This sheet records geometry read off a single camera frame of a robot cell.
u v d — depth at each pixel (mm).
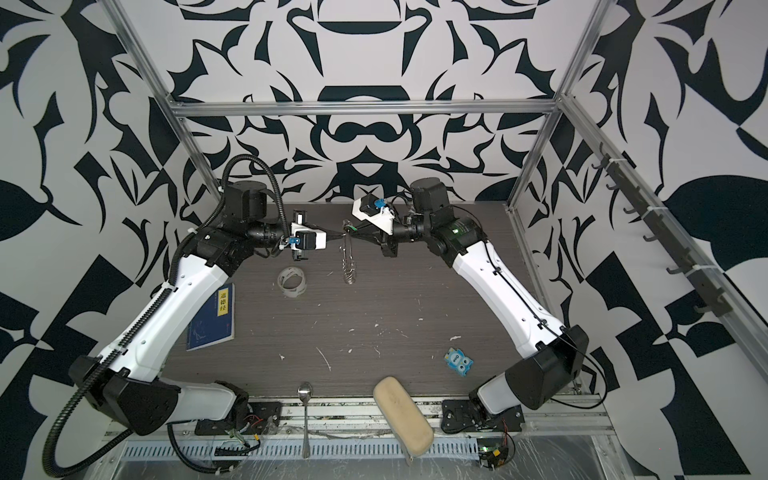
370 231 603
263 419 728
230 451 728
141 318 416
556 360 396
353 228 636
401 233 585
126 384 376
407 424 710
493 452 710
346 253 636
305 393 769
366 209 527
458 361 816
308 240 533
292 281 984
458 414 742
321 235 533
